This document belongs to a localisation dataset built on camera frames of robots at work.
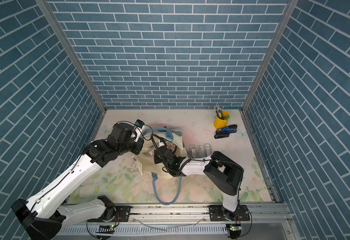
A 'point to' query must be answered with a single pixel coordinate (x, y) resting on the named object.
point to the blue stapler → (231, 128)
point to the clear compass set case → (192, 151)
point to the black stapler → (221, 134)
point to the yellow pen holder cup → (219, 123)
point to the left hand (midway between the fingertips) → (146, 140)
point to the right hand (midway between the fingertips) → (156, 151)
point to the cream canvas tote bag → (154, 137)
